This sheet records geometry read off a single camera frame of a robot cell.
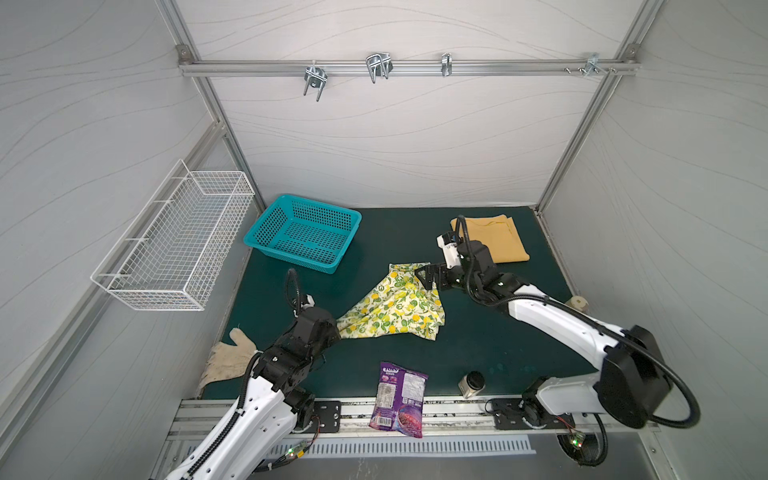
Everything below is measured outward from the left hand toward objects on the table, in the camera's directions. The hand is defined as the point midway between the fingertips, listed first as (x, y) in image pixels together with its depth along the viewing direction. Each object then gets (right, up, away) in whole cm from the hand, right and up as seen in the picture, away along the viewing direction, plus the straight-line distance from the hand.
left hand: (338, 318), depth 81 cm
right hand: (+26, +15, +2) cm, 31 cm away
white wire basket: (-36, +20, -11) cm, 43 cm away
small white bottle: (+68, +4, +2) cm, 68 cm away
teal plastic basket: (-19, +24, +33) cm, 45 cm away
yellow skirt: (+55, +24, +31) cm, 68 cm away
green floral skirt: (+18, +2, +7) cm, 19 cm away
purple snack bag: (+17, -19, -7) cm, 26 cm away
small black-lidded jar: (+34, -13, -11) cm, 38 cm away
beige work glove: (-31, -12, +1) cm, 33 cm away
